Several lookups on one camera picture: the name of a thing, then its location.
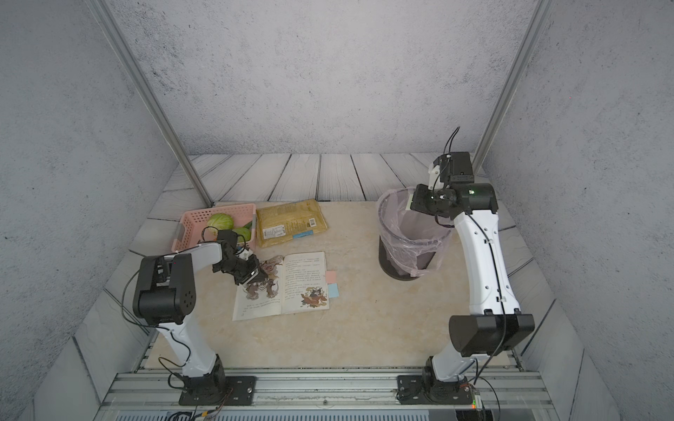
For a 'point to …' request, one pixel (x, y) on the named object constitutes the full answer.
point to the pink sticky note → (331, 277)
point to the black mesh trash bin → (408, 239)
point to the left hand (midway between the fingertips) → (269, 274)
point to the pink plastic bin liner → (413, 242)
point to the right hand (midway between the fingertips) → (415, 198)
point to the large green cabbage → (221, 221)
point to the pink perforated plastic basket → (191, 224)
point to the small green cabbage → (244, 234)
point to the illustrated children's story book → (294, 284)
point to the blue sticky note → (333, 290)
